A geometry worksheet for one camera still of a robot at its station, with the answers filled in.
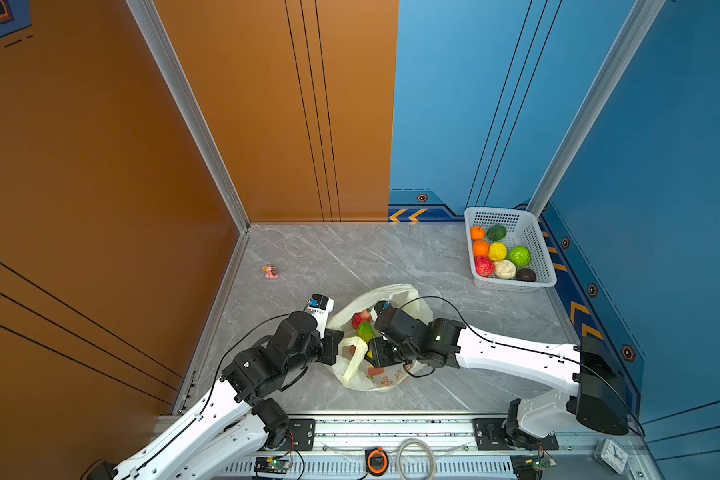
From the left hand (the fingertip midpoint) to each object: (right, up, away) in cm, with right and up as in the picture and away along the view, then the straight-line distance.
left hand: (345, 332), depth 72 cm
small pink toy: (-28, +13, +30) cm, 43 cm away
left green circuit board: (-17, -31, -2) cm, 36 cm away
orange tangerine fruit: (+45, +21, +32) cm, 59 cm away
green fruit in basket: (+54, +27, +40) cm, 72 cm away
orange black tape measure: (+8, -28, -5) cm, 29 cm away
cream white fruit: (+51, +14, +27) cm, 59 cm away
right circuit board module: (+46, -30, -3) cm, 55 cm away
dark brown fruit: (+59, +12, +27) cm, 66 cm away
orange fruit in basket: (+47, +27, +40) cm, 67 cm away
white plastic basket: (+56, +20, +35) cm, 70 cm away
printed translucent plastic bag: (+2, -6, -8) cm, 10 cm away
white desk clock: (+63, -28, -3) cm, 69 cm away
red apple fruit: (+45, +15, +27) cm, 54 cm away
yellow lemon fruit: (+51, +20, +33) cm, 64 cm away
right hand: (+5, -6, +1) cm, 8 cm away
